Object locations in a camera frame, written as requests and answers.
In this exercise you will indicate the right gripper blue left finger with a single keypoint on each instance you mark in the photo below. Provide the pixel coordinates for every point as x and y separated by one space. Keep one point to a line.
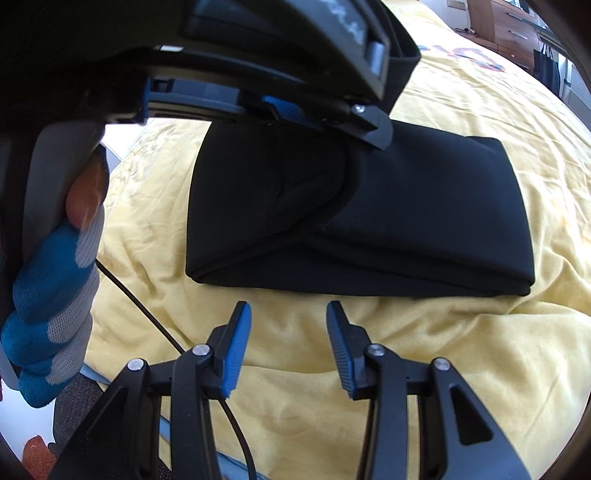
228 344

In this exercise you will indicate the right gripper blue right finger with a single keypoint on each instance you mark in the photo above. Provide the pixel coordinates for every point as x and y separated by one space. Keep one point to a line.
349 343

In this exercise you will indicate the black pants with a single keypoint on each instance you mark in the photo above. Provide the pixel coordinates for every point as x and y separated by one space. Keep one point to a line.
284 207

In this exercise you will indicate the yellow cartoon duvet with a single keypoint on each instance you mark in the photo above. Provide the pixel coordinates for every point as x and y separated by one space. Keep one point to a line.
528 359

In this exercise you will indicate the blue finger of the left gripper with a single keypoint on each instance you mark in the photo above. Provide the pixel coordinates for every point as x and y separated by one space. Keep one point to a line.
287 111

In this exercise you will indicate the dark shopping bag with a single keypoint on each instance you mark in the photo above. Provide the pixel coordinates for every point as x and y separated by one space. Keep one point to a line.
546 69

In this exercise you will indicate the blue grey gloved hand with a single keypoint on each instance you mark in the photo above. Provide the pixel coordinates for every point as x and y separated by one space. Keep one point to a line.
47 334

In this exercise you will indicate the wooden dresser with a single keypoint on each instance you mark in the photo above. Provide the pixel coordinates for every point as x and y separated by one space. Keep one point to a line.
506 30

